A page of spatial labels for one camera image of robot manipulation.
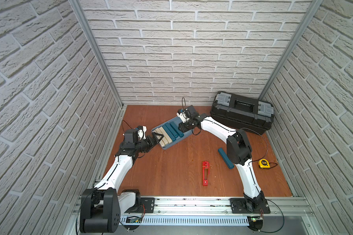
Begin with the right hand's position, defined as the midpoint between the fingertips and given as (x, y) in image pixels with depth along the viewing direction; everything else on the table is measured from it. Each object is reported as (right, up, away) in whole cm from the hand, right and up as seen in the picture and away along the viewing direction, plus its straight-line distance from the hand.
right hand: (183, 126), depth 98 cm
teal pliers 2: (-8, -3, +3) cm, 9 cm away
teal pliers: (-10, -5, +2) cm, 11 cm away
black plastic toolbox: (+37, +9, -5) cm, 39 cm away
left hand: (-13, -6, -15) cm, 21 cm away
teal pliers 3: (-4, -2, 0) cm, 5 cm away
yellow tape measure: (+49, -22, -11) cm, 55 cm away
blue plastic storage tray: (+2, -6, +3) cm, 7 cm away
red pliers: (+14, -23, -10) cm, 29 cm away
